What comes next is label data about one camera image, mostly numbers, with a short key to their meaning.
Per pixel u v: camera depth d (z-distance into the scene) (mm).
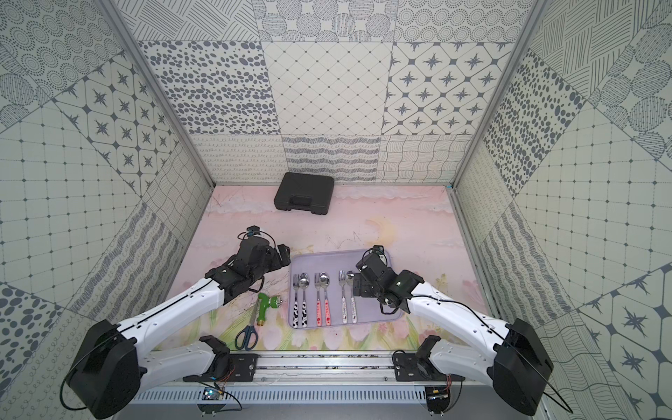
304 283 895
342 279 916
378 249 740
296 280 904
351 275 904
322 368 762
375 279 603
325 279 903
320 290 891
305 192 1141
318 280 904
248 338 798
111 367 394
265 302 850
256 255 647
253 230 755
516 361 394
